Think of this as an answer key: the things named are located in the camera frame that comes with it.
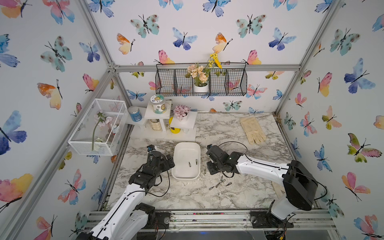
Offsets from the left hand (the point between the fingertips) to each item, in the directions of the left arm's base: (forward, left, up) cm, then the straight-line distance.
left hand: (167, 158), depth 83 cm
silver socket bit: (+1, -12, -11) cm, 16 cm away
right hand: (-3, -24, -4) cm, 24 cm away
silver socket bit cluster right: (-11, -34, -12) cm, 38 cm away
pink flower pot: (+22, -8, +14) cm, 27 cm away
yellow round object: (+24, -1, -6) cm, 25 cm away
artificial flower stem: (+11, +30, +19) cm, 38 cm away
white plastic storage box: (+6, -10, -11) cm, 16 cm away
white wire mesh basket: (+6, +30, +17) cm, 35 cm away
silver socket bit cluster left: (-13, -24, -12) cm, 29 cm away
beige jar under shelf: (+28, +12, -4) cm, 31 cm away
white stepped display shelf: (+28, +21, -10) cm, 36 cm away
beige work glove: (+24, -57, -11) cm, 63 cm away
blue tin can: (+24, +20, +11) cm, 33 cm away
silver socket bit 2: (+4, -16, -12) cm, 20 cm away
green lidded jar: (+24, +5, +19) cm, 31 cm away
